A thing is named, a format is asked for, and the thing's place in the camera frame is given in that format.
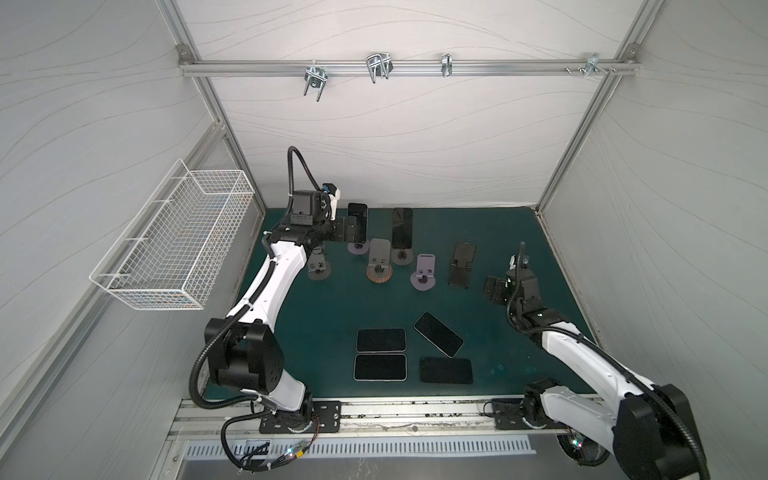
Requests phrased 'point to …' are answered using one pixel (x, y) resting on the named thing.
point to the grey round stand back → (401, 256)
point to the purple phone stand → (424, 278)
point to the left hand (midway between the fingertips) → (348, 217)
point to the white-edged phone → (380, 367)
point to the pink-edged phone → (381, 340)
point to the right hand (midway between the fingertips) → (509, 275)
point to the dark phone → (402, 228)
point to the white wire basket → (173, 254)
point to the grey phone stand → (318, 268)
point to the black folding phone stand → (461, 266)
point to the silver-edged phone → (438, 334)
